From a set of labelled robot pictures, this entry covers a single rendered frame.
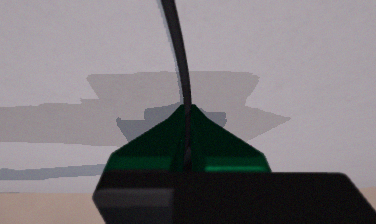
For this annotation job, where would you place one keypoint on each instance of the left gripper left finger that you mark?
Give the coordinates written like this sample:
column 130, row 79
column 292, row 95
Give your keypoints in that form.
column 155, row 149

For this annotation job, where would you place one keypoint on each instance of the black cylinder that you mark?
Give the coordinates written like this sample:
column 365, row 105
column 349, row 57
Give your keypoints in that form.
column 187, row 167

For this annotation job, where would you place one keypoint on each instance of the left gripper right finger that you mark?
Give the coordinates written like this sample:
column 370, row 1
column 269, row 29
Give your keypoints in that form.
column 219, row 150

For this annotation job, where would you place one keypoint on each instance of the black cable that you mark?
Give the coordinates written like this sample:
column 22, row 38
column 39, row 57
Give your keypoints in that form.
column 172, row 19

